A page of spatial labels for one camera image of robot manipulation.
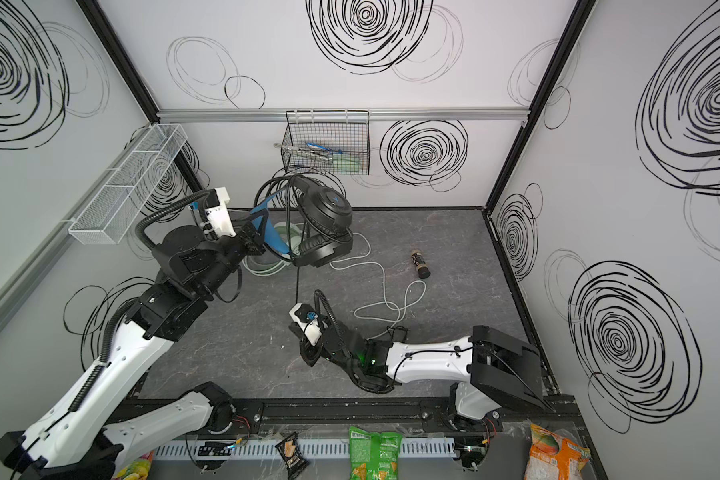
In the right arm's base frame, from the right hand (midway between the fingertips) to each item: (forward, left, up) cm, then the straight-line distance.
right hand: (287, 331), depth 70 cm
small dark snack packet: (-23, -2, -16) cm, 28 cm away
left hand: (+15, +2, +25) cm, 29 cm away
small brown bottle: (+29, -37, -16) cm, 50 cm away
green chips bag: (-22, -21, -14) cm, 34 cm away
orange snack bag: (-22, -61, -14) cm, 66 cm away
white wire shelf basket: (+22, +45, +16) cm, 52 cm away
